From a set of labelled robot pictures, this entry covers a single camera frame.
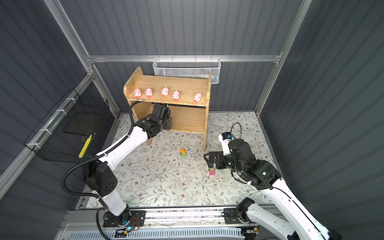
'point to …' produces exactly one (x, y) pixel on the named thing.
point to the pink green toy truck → (212, 172)
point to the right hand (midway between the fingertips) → (213, 156)
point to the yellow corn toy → (85, 146)
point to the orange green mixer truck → (182, 152)
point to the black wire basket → (62, 135)
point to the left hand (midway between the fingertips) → (165, 119)
